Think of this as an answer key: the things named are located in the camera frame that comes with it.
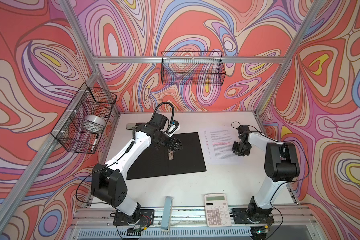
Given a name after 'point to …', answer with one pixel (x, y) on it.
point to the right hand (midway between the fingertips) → (238, 155)
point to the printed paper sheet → (218, 145)
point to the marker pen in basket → (95, 142)
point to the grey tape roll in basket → (94, 122)
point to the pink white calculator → (217, 212)
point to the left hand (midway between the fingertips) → (178, 143)
